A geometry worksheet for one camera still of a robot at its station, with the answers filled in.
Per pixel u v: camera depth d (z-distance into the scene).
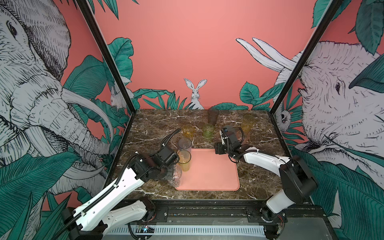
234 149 0.69
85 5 0.69
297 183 0.45
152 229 0.72
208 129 1.06
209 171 0.88
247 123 1.14
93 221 0.38
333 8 0.69
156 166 0.48
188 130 1.04
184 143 0.98
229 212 0.76
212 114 1.03
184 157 0.86
